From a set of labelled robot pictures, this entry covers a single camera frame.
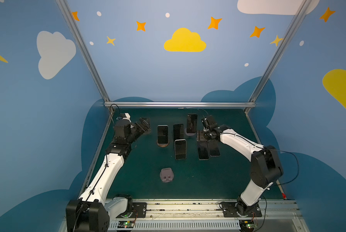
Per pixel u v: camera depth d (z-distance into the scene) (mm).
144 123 701
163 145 991
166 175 826
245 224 716
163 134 936
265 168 471
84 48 838
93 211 375
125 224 708
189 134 1039
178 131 1050
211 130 693
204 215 734
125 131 584
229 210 743
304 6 692
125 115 715
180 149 883
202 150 1123
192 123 1111
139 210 748
